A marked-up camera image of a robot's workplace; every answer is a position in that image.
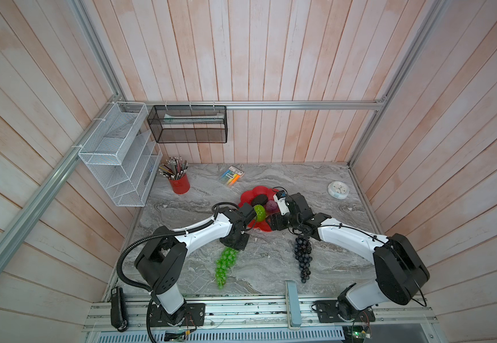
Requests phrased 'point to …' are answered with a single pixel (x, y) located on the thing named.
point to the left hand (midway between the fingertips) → (235, 248)
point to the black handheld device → (118, 310)
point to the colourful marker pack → (231, 176)
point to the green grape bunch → (227, 259)
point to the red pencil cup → (182, 186)
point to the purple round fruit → (271, 207)
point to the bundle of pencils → (173, 168)
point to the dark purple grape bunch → (303, 254)
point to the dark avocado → (260, 199)
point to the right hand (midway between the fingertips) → (272, 216)
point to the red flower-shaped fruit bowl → (264, 204)
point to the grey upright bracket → (293, 311)
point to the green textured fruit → (260, 212)
